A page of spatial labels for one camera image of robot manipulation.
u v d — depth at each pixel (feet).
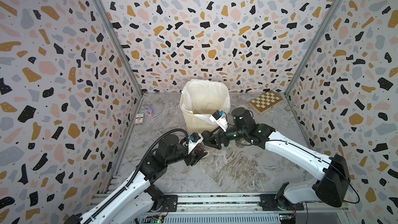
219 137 2.02
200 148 2.17
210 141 2.09
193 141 1.98
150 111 3.48
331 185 1.30
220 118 2.09
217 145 2.06
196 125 2.63
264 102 3.72
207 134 2.47
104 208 1.38
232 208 2.40
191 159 2.04
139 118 3.39
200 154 2.21
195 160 2.10
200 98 3.09
